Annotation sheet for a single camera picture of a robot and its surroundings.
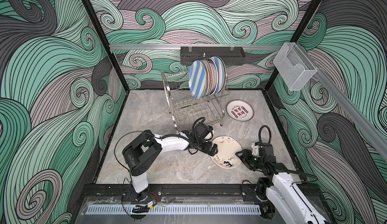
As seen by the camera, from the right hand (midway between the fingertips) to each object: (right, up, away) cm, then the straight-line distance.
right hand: (238, 156), depth 84 cm
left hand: (-15, +4, +1) cm, 15 cm away
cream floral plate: (-7, -1, +1) cm, 7 cm away
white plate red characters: (+9, +25, +23) cm, 35 cm away
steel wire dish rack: (-30, +28, -16) cm, 44 cm away
